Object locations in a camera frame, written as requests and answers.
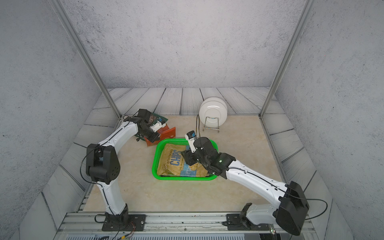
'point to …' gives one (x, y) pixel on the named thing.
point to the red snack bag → (165, 133)
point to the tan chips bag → (171, 162)
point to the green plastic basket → (175, 141)
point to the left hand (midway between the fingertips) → (160, 137)
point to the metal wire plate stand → (215, 128)
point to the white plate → (213, 112)
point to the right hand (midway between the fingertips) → (185, 151)
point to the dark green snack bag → (154, 118)
